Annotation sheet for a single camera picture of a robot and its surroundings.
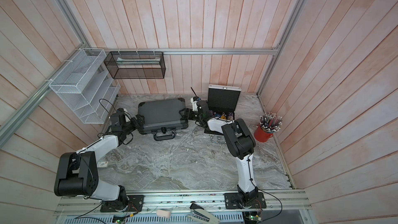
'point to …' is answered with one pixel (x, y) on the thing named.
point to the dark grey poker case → (162, 117)
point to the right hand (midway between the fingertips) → (183, 112)
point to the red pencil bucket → (261, 135)
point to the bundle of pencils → (269, 122)
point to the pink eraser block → (162, 213)
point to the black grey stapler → (198, 212)
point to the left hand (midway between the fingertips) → (140, 121)
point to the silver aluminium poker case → (222, 102)
